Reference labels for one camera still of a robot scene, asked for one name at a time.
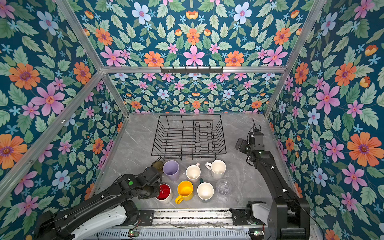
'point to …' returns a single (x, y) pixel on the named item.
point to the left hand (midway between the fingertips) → (162, 193)
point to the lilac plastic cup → (171, 169)
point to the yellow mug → (185, 189)
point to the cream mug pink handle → (193, 172)
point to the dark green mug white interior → (205, 190)
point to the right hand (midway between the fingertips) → (248, 142)
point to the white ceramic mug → (218, 168)
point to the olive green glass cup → (159, 165)
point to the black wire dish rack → (200, 135)
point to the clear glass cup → (223, 187)
